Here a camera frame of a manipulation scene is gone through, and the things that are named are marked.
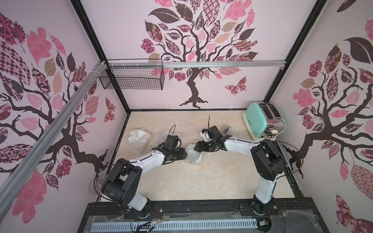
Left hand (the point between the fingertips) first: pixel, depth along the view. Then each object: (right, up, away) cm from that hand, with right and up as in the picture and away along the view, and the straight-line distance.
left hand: (185, 157), depth 90 cm
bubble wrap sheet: (+5, +1, -3) cm, 6 cm away
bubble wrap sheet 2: (-31, +11, +3) cm, 33 cm away
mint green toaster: (+50, +23, +1) cm, 55 cm away
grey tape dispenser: (+30, +17, +13) cm, 37 cm away
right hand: (+9, +6, +3) cm, 11 cm away
